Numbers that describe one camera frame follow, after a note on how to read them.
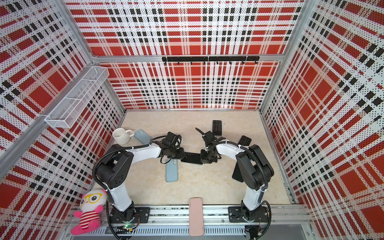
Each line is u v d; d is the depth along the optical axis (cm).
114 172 48
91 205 72
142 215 74
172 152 80
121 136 97
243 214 65
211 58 89
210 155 78
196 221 70
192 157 93
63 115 68
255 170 48
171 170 88
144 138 107
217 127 112
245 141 99
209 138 76
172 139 77
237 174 86
